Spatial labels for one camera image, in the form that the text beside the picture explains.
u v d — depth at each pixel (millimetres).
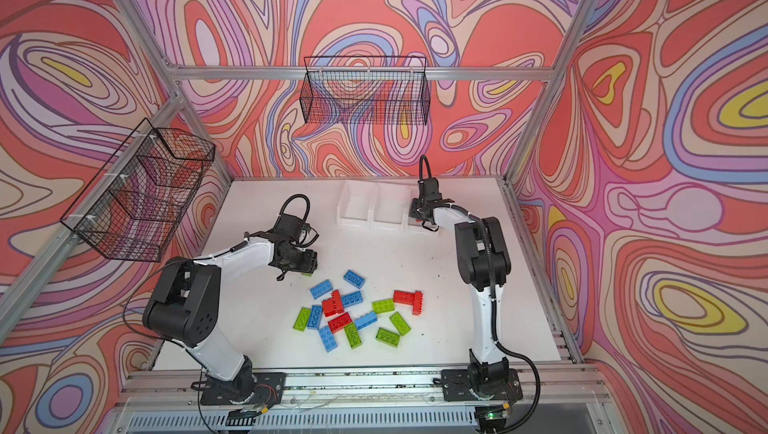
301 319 842
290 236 753
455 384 730
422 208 806
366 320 822
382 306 860
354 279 923
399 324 839
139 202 693
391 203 1115
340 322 842
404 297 881
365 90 982
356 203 1111
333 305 845
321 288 898
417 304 861
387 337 802
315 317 839
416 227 1011
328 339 799
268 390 719
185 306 466
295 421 767
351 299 875
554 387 747
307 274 922
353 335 801
